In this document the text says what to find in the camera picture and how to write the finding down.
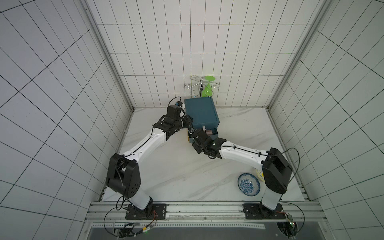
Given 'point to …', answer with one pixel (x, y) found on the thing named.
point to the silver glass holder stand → (198, 84)
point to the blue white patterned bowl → (248, 184)
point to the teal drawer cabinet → (203, 112)
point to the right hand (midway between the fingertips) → (193, 141)
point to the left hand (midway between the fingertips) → (189, 122)
